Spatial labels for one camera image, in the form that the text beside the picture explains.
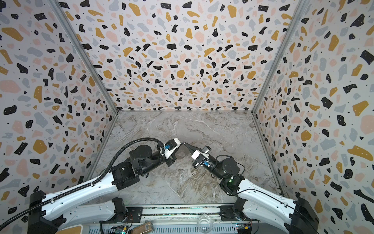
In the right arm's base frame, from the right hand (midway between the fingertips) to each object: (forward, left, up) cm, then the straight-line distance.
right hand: (189, 140), depth 59 cm
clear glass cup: (-25, -8, -37) cm, 45 cm away
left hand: (+2, +3, -4) cm, 5 cm away
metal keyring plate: (-4, +3, -2) cm, 5 cm away
